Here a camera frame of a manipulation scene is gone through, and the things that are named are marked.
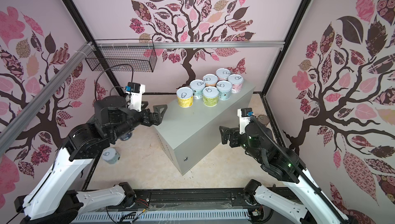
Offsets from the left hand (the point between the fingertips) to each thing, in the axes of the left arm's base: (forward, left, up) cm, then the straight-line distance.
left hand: (156, 107), depth 58 cm
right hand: (-3, -29, -7) cm, 30 cm away
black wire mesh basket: (+50, +29, -7) cm, 58 cm away
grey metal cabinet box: (-8, -12, -7) cm, 16 cm away
